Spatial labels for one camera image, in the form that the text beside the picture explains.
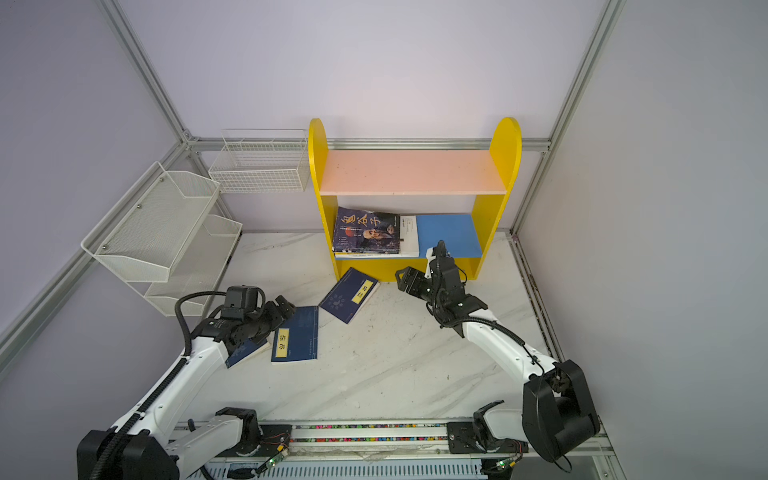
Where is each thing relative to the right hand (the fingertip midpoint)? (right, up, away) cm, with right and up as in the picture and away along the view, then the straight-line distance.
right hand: (402, 275), depth 82 cm
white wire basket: (-47, +37, +13) cm, 60 cm away
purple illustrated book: (-10, +13, +10) cm, 19 cm away
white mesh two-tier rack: (-69, +10, +2) cm, 69 cm away
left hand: (-34, -12, 0) cm, 36 cm away
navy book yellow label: (-33, -20, +8) cm, 39 cm away
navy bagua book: (-17, -8, +17) cm, 26 cm away
